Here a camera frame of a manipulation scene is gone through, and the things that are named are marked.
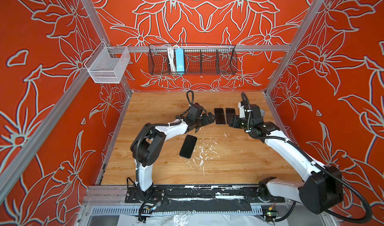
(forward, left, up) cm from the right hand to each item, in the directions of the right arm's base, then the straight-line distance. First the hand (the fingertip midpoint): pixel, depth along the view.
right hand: (230, 117), depth 82 cm
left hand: (+5, +10, -7) cm, 13 cm away
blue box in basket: (+31, +28, +17) cm, 45 cm away
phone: (+16, -6, -17) cm, 25 cm away
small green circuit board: (-43, -14, -19) cm, 49 cm away
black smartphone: (-9, +24, -18) cm, 31 cm away
